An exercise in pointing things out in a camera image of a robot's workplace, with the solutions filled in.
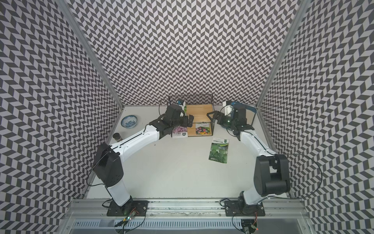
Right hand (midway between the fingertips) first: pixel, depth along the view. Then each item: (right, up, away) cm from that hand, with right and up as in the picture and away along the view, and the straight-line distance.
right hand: (211, 118), depth 85 cm
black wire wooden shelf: (-7, +4, +16) cm, 18 cm away
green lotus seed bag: (+6, -20, +9) cm, 23 cm away
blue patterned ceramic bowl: (-58, -2, +20) cm, 62 cm away
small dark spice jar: (-59, -12, +6) cm, 60 cm away
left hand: (-15, +1, 0) cm, 15 cm away
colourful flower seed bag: (-4, -8, +18) cm, 20 cm away
